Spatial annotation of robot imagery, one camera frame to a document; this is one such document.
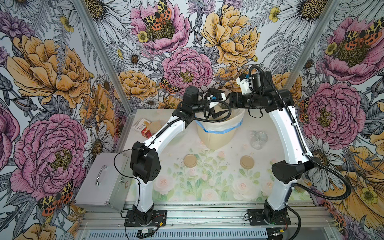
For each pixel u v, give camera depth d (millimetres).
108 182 699
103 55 880
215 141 903
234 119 781
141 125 1082
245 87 639
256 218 735
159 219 736
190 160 955
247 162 941
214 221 745
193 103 649
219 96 617
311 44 847
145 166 502
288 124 470
